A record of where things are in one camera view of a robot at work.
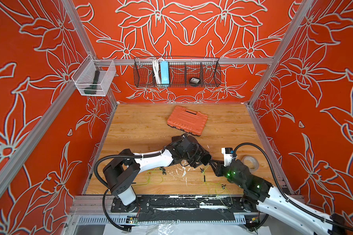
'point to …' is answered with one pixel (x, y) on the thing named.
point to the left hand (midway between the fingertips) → (210, 156)
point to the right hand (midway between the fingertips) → (208, 160)
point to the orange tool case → (188, 120)
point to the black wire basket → (207, 70)
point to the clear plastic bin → (93, 76)
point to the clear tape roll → (251, 162)
